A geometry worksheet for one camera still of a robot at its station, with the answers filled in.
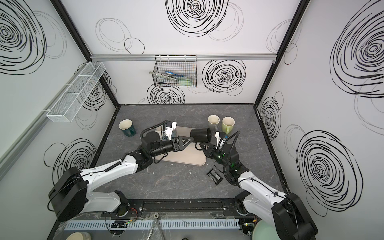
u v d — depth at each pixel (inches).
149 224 27.7
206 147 29.3
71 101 29.6
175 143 25.6
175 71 35.0
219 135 29.0
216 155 27.8
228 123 39.3
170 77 33.9
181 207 29.2
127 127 36.9
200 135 31.7
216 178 32.5
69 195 16.0
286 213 16.0
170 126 27.0
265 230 26.3
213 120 40.1
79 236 24.2
